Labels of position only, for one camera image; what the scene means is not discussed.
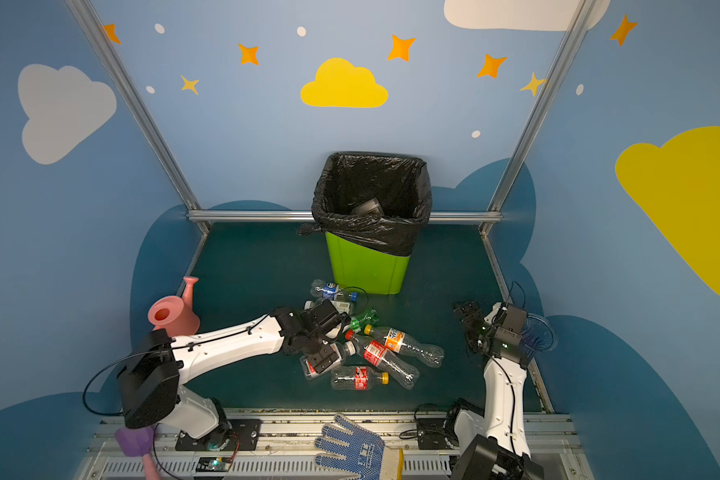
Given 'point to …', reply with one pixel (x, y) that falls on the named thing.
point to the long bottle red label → (385, 359)
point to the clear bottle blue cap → (328, 290)
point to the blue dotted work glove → (368, 458)
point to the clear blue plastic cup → (538, 336)
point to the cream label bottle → (368, 209)
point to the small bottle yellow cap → (357, 378)
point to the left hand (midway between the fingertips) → (326, 349)
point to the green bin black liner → (371, 256)
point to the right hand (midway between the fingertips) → (463, 311)
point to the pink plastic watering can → (174, 314)
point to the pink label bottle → (308, 370)
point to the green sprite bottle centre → (368, 317)
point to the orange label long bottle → (396, 341)
